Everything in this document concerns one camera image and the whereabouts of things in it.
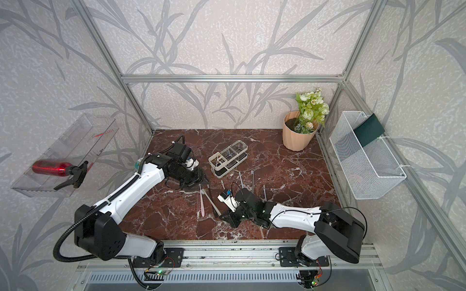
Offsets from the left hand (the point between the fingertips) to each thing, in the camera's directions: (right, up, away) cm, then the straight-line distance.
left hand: (207, 184), depth 78 cm
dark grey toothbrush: (+20, +2, +22) cm, 30 cm away
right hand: (+6, -14, 0) cm, 15 cm away
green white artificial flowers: (+51, +35, +15) cm, 64 cm away
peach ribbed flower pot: (+43, +20, +23) cm, 53 cm away
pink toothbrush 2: (+2, -9, -1) cm, 9 cm away
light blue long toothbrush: (+14, -2, +19) cm, 24 cm away
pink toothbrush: (-5, -13, +11) cm, 18 cm away
